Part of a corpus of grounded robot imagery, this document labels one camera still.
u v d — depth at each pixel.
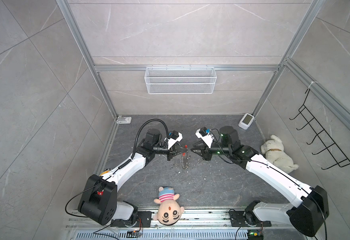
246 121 1.11
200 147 0.65
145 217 0.73
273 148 0.92
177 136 0.66
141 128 0.59
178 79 1.00
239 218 0.74
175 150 0.69
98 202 0.41
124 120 1.14
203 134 0.61
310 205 0.38
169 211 0.69
